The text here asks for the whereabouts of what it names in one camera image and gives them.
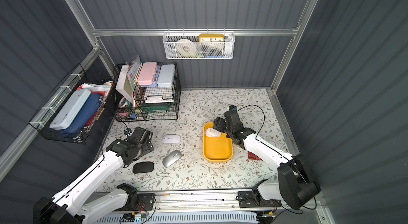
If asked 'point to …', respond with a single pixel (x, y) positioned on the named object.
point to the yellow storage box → (217, 149)
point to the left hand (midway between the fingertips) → (141, 149)
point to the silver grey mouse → (171, 158)
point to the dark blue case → (86, 114)
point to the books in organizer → (127, 78)
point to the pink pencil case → (147, 74)
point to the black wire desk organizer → (144, 91)
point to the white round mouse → (211, 132)
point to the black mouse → (142, 167)
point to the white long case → (64, 119)
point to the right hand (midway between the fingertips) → (222, 125)
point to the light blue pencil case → (167, 76)
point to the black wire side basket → (78, 80)
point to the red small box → (252, 156)
